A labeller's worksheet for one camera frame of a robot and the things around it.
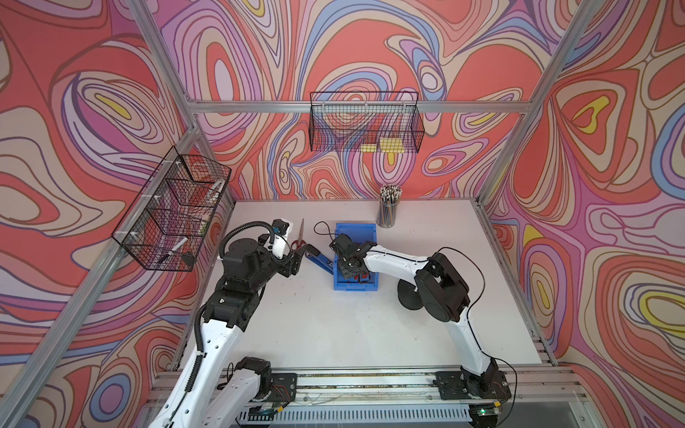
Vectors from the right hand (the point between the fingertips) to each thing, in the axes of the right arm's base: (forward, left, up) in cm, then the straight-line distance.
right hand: (353, 272), depth 98 cm
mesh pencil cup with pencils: (+21, -14, +14) cm, 29 cm away
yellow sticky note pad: (+30, -15, +34) cm, 48 cm away
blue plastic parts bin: (+14, -3, +6) cm, 15 cm away
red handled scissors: (+13, +22, +2) cm, 26 cm away
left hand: (-7, +16, +30) cm, 35 cm away
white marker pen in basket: (-6, +51, +27) cm, 58 cm away
